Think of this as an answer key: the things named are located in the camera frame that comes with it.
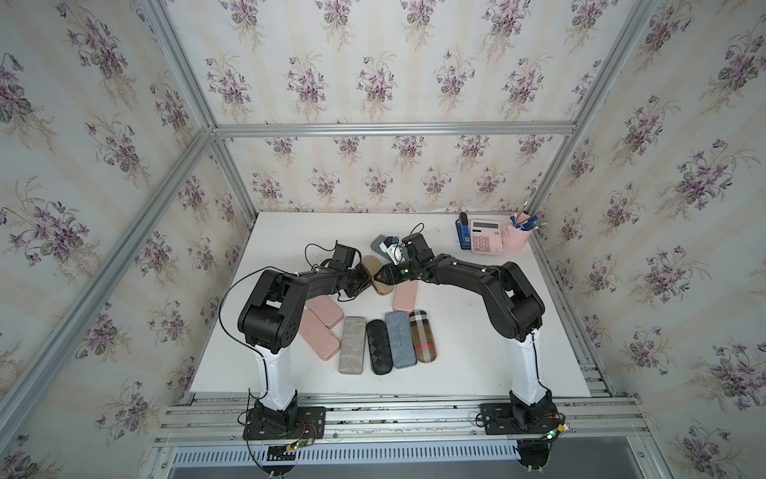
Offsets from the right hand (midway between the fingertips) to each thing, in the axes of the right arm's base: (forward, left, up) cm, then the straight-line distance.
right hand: (382, 277), depth 96 cm
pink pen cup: (+18, -48, 0) cm, 51 cm away
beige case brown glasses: (+5, +3, 0) cm, 6 cm away
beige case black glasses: (-22, 0, -2) cm, 22 cm away
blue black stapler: (+23, -31, -3) cm, 38 cm away
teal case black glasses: (-21, -6, -2) cm, 22 cm away
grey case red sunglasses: (-22, +8, -2) cm, 23 cm away
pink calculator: (+21, -39, -3) cm, 45 cm away
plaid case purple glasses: (-21, -13, -2) cm, 24 cm away
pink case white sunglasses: (-5, -7, -3) cm, 9 cm away
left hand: (+1, +2, -3) cm, 4 cm away
